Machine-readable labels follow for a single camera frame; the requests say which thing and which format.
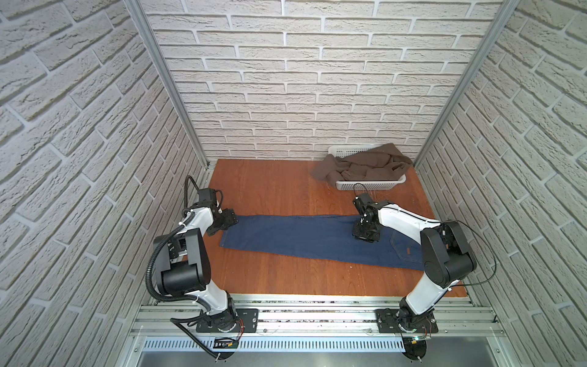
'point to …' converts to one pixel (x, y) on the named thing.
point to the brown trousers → (382, 163)
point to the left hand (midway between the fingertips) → (226, 219)
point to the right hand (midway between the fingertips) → (359, 236)
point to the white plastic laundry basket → (374, 184)
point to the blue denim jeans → (330, 237)
